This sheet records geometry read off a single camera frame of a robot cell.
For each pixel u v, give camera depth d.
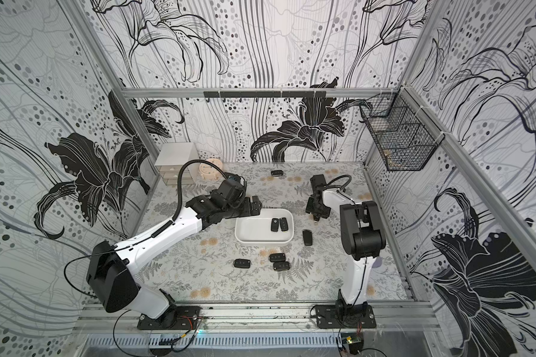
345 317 0.65
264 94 0.90
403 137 0.88
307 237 0.91
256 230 0.93
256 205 0.76
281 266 0.84
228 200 0.61
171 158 1.03
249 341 0.69
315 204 0.85
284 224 0.95
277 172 1.15
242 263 0.84
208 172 1.11
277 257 0.85
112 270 0.40
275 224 0.95
